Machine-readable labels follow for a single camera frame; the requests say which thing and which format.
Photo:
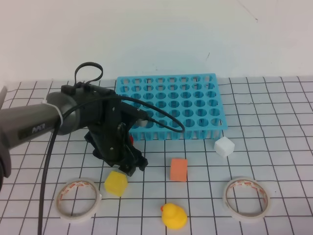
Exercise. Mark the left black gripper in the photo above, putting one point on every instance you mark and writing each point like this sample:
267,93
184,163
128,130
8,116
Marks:
108,120

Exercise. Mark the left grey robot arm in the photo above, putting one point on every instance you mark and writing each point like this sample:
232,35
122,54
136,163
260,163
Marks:
21,124

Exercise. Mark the blue test tube rack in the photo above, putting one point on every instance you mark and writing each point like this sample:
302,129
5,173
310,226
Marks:
193,99

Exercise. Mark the grey grid tablecloth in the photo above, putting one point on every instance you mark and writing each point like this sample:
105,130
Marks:
270,121

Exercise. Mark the yellow cube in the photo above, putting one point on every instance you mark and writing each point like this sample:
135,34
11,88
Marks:
116,183

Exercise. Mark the orange block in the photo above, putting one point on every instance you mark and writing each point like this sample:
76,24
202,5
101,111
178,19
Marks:
178,170

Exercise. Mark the yellow rubber duck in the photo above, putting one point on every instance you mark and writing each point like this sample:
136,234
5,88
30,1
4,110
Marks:
173,216

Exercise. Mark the left white tape roll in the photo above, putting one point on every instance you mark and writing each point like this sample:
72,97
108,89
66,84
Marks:
77,201

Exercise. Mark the white tape roll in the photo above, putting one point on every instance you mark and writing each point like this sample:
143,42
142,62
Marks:
77,201
246,200

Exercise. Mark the white cube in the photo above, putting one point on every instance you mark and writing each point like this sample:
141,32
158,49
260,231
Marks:
224,147

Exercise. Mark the right white tape roll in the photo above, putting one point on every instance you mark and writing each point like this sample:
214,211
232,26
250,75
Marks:
246,200

